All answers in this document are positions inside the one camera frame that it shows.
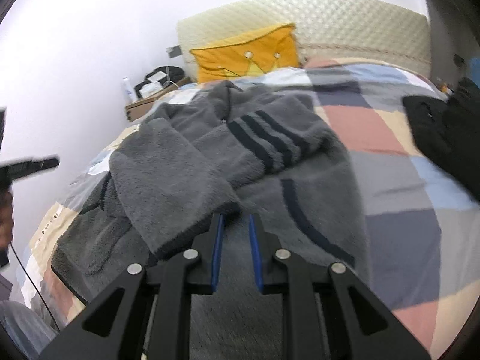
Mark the white paper sheet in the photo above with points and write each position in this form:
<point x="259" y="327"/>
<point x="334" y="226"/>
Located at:
<point x="156" y="77"/>

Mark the person's grey trouser leg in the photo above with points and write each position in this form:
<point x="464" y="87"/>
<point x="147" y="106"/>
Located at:
<point x="20" y="330"/>

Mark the checkered quilt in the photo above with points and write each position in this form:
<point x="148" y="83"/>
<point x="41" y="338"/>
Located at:
<point x="393" y="232"/>

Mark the group of small bottles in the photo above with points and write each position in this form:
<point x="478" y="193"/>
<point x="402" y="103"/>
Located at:
<point x="444" y="87"/>

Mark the grey wall plate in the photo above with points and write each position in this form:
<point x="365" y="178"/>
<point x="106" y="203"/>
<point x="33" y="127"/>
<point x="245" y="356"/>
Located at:
<point x="173" y="51"/>

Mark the white spray bottle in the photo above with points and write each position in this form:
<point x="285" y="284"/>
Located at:
<point x="127" y="90"/>

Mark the black bag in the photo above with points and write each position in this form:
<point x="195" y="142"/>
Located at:
<point x="174" y="73"/>

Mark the person's left hand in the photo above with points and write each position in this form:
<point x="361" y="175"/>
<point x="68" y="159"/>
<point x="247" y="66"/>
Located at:
<point x="5" y="217"/>

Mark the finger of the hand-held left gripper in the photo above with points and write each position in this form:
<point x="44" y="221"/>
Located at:
<point x="30" y="167"/>

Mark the wooden nightstand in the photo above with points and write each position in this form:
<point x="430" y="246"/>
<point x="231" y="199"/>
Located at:
<point x="144" y="107"/>

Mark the grey wardrobe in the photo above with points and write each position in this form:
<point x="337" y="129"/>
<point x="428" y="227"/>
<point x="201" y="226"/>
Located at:
<point x="444" y="15"/>

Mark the black cloth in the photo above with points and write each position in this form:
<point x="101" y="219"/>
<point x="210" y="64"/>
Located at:
<point x="446" y="138"/>

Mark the cream quilted headboard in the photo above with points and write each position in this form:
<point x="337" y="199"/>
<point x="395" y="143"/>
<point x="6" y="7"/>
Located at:
<point x="356" y="22"/>

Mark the grey fleece jacket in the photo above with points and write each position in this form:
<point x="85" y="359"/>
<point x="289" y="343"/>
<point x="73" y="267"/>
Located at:
<point x="168" y="172"/>

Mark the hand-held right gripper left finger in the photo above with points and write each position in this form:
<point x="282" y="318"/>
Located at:
<point x="217" y="251"/>

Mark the yellow crown pillow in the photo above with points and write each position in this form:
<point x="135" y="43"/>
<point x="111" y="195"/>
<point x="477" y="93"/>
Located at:
<point x="243" y="54"/>

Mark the dark wall outlet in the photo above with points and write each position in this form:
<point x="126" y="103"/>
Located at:
<point x="459" y="60"/>

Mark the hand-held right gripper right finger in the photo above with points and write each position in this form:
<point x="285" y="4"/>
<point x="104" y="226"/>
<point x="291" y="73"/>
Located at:
<point x="257" y="255"/>

